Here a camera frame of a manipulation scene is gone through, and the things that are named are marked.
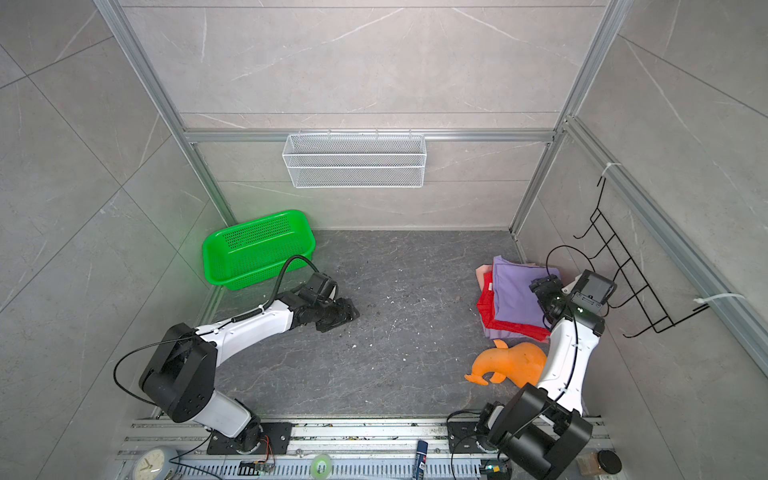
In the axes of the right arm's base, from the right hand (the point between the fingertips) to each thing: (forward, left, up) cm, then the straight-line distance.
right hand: (540, 284), depth 79 cm
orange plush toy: (-17, +6, -14) cm, 22 cm away
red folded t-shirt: (+3, +11, -14) cm, 18 cm away
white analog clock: (-37, +96, -15) cm, 104 cm away
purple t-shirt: (0, +4, -9) cm, 10 cm away
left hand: (-1, +52, -12) cm, 53 cm away
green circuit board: (-39, +17, -21) cm, 47 cm away
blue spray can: (-36, +34, -17) cm, 53 cm away
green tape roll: (-38, +58, -20) cm, 72 cm away
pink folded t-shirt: (+18, +8, -19) cm, 27 cm away
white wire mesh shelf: (+46, +52, +10) cm, 70 cm away
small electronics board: (-38, +75, -21) cm, 86 cm away
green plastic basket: (+32, +92, -19) cm, 99 cm away
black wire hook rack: (-8, -14, +11) cm, 20 cm away
